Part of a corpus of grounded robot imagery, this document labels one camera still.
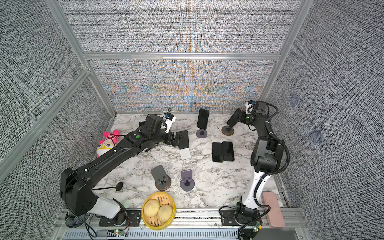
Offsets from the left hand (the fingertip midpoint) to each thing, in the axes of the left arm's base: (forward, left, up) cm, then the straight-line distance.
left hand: (177, 134), depth 79 cm
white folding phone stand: (0, -3, -21) cm, 22 cm away
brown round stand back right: (+17, -34, -21) cm, 43 cm away
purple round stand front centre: (-19, -4, -21) cm, 28 cm away
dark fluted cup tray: (-34, +51, -20) cm, 64 cm away
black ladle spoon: (-18, +34, -22) cm, 45 cm away
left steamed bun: (-31, +13, -16) cm, 37 cm away
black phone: (+3, -3, -9) cm, 10 cm away
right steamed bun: (-34, +7, -16) cm, 38 cm away
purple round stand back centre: (+16, -16, -22) cm, 31 cm away
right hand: (+19, -41, -8) cm, 45 cm away
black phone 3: (+18, -37, -9) cm, 43 cm away
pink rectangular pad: (-37, -46, -21) cm, 63 cm away
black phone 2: (+32, -19, -23) cm, 43 cm away
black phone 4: (+2, -25, -24) cm, 35 cm away
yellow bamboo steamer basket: (-36, +12, -20) cm, 44 cm away
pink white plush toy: (+9, +43, -16) cm, 47 cm away
